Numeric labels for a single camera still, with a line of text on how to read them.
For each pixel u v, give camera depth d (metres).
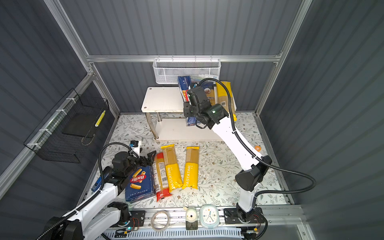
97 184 0.82
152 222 0.72
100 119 0.80
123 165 0.64
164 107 0.76
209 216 0.72
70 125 0.74
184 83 0.72
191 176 0.86
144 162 0.75
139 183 0.79
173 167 0.91
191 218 0.68
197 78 0.93
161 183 0.82
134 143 0.72
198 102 0.52
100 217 0.55
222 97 0.77
